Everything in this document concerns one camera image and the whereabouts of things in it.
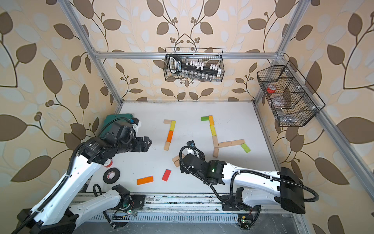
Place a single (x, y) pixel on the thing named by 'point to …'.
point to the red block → (166, 175)
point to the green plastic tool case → (110, 116)
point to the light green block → (246, 147)
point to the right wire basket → (292, 100)
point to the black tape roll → (117, 175)
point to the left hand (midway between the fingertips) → (143, 140)
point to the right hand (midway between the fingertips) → (186, 159)
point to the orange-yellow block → (211, 120)
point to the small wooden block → (167, 121)
